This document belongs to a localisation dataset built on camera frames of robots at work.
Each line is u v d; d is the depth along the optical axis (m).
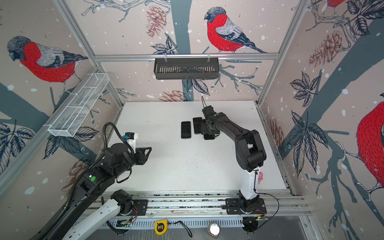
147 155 0.68
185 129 1.04
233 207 0.73
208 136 0.95
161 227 0.67
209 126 0.71
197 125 1.05
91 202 0.45
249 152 0.51
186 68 1.06
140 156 0.61
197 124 1.05
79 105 0.79
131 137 0.61
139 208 0.73
